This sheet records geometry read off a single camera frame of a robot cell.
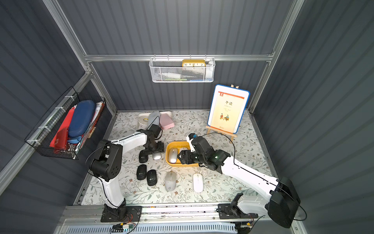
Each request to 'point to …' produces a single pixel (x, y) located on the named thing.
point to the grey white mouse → (170, 181)
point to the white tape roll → (143, 122)
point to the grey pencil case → (154, 118)
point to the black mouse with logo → (151, 177)
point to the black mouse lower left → (141, 173)
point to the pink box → (165, 122)
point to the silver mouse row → (173, 155)
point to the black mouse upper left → (143, 156)
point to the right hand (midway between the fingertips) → (185, 154)
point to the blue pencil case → (82, 115)
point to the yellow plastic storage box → (179, 146)
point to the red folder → (59, 142)
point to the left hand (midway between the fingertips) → (159, 151)
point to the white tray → (168, 112)
